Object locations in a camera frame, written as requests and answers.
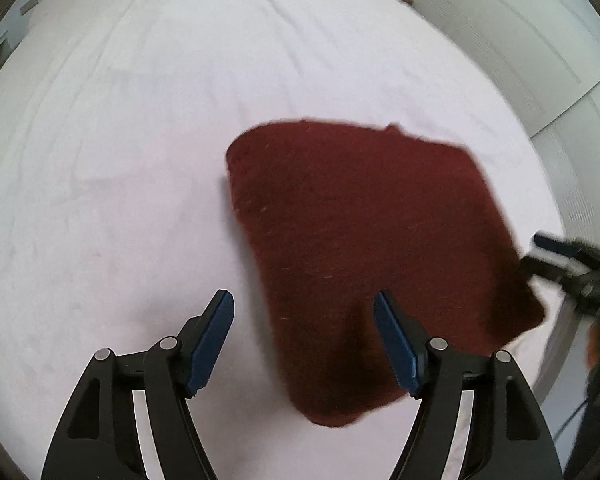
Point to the white wardrobe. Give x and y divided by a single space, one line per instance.
544 57

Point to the white bed sheet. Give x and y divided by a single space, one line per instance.
115 225

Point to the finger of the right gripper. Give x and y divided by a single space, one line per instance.
560 275
574 248

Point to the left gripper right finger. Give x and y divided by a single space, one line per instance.
508 437

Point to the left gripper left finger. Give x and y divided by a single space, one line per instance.
97 438

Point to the dark red knit sweater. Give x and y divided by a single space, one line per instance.
335 213

